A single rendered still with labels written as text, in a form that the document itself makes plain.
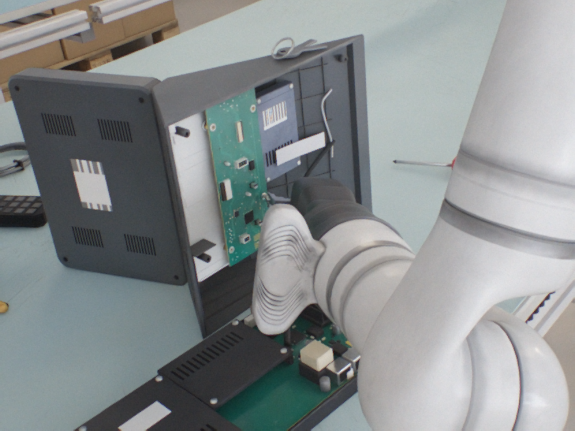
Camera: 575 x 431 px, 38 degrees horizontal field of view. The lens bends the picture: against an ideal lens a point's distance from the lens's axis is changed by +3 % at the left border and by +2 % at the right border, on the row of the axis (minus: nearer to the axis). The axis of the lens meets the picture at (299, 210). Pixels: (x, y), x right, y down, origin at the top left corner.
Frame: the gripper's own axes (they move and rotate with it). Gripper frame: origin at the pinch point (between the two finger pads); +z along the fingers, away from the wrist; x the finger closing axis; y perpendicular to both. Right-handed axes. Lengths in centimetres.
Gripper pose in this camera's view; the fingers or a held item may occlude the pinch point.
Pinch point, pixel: (268, 197)
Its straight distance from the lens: 75.3
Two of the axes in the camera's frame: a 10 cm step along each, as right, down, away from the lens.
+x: 1.3, -9.6, -2.7
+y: 9.6, 0.5, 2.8
